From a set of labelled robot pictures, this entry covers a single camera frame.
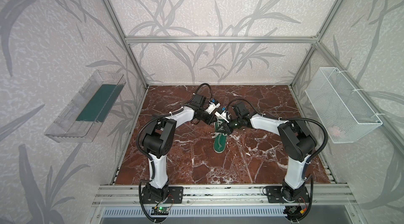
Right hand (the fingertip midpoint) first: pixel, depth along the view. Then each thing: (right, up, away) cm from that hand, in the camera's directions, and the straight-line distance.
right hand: (218, 125), depth 90 cm
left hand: (0, +6, +4) cm, 7 cm away
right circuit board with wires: (+36, -38, -17) cm, 56 cm away
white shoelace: (-2, -5, -1) cm, 5 cm away
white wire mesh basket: (+50, +9, -29) cm, 58 cm away
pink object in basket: (+55, 0, -18) cm, 57 cm away
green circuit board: (-27, -36, -19) cm, 49 cm away
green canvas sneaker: (+1, -7, -1) cm, 7 cm away
